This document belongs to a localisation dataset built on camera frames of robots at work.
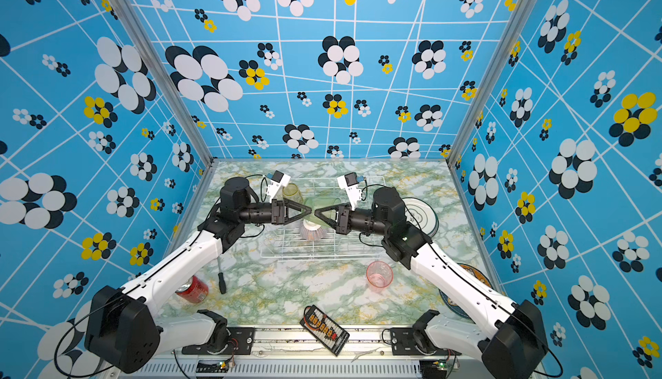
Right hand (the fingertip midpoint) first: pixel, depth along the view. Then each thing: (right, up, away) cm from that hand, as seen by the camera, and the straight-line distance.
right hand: (318, 215), depth 65 cm
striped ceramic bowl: (-4, -9, +24) cm, 26 cm away
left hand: (-3, 0, +4) cm, 5 cm away
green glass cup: (-1, +3, +5) cm, 6 cm away
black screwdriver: (-33, -26, +19) cm, 46 cm away
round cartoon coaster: (+41, -30, +15) cm, 53 cm away
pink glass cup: (+19, -22, +19) cm, 35 cm away
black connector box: (+1, -35, +9) cm, 36 cm away
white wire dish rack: (-14, -13, +28) cm, 34 cm away
